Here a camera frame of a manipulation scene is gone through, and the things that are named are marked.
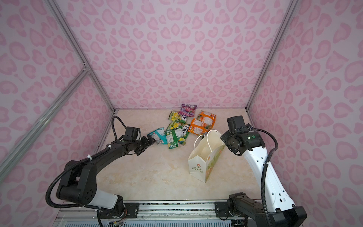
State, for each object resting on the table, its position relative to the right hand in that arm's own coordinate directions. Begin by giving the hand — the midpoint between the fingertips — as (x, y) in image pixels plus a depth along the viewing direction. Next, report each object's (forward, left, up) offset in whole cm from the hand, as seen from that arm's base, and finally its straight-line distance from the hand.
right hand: (224, 138), depth 74 cm
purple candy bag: (+39, +21, -19) cm, 48 cm away
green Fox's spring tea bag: (+12, +29, -19) cm, 36 cm away
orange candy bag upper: (+31, +4, -21) cm, 37 cm away
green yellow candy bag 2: (+24, +30, -20) cm, 44 cm away
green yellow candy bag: (+32, +31, -19) cm, 48 cm away
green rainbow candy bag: (+19, +22, -21) cm, 36 cm away
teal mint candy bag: (+14, +39, -19) cm, 46 cm away
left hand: (+6, +42, -14) cm, 45 cm away
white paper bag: (+4, +7, -22) cm, 24 cm away
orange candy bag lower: (+22, +14, -19) cm, 32 cm away
